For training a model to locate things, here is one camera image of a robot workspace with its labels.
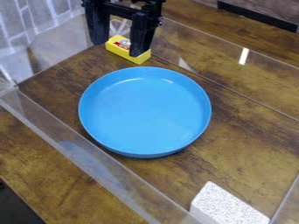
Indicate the white speckled foam block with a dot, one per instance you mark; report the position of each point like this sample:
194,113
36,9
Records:
226,207

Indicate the yellow rectangular block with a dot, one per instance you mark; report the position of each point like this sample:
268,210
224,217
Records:
119,44

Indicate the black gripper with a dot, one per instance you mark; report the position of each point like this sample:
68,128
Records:
143,16

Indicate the clear acrylic enclosure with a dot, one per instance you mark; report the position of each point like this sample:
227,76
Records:
75,183

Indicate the blue round tray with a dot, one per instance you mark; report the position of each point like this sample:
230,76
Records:
144,112

